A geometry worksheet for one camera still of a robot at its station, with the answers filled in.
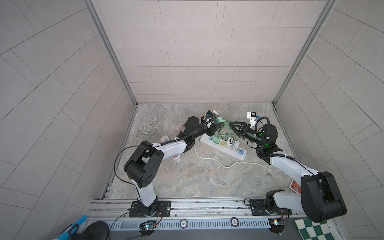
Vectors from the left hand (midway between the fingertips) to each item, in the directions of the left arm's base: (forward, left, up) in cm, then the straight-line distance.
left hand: (223, 119), depth 79 cm
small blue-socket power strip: (-13, +26, -19) cm, 35 cm away
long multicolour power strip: (-6, -2, -19) cm, 20 cm away
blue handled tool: (-47, +57, -1) cm, 74 cm away
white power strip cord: (+7, +46, -21) cm, 51 cm away
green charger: (-1, +3, +1) cm, 3 cm away
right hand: (-6, -2, +1) cm, 6 cm away
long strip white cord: (-21, -26, -19) cm, 38 cm away
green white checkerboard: (-47, -36, -19) cm, 62 cm away
